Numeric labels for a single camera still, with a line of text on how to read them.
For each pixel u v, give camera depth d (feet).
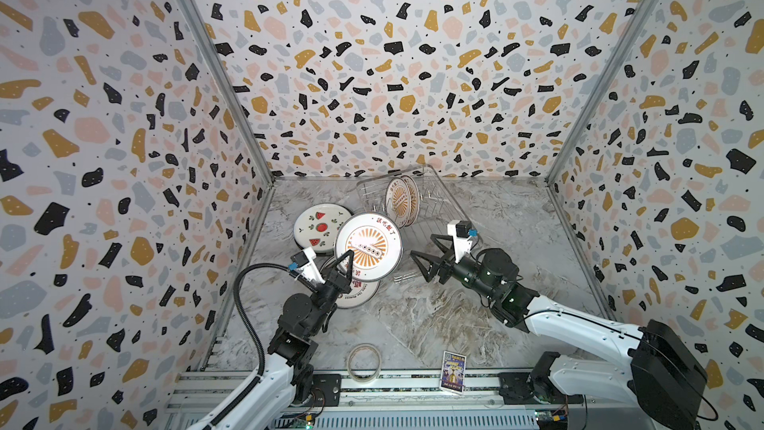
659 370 1.35
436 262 2.09
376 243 2.50
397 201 3.39
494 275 1.89
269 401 1.72
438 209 3.50
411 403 2.40
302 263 2.17
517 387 2.43
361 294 2.94
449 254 2.17
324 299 2.17
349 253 2.41
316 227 3.39
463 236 2.09
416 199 3.27
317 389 2.40
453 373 2.47
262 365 1.77
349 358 2.56
